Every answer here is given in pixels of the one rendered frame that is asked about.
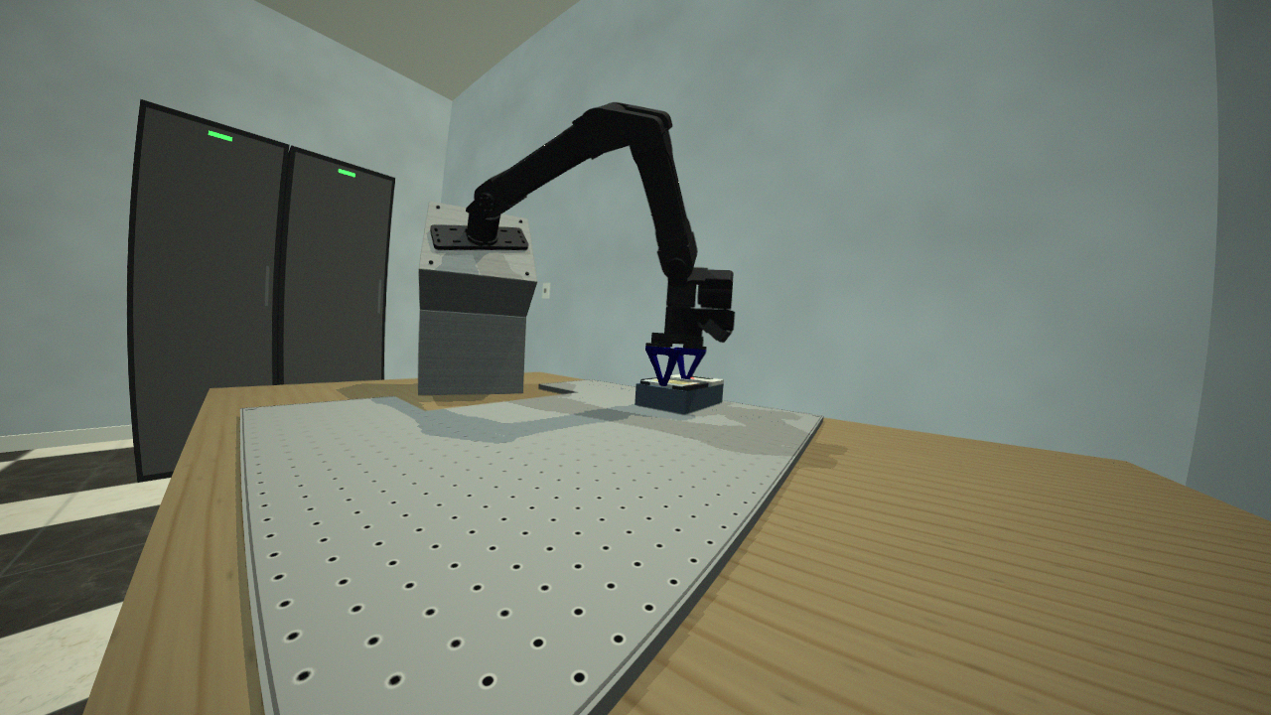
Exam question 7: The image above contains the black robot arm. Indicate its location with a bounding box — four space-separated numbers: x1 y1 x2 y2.
430 102 735 343

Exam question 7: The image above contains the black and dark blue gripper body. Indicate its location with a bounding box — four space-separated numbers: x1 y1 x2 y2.
644 305 705 351

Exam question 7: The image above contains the blue-grey dock with white console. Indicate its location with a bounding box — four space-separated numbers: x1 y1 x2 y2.
636 376 724 415

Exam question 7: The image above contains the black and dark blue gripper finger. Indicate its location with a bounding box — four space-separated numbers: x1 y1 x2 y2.
675 348 705 378
644 345 681 386

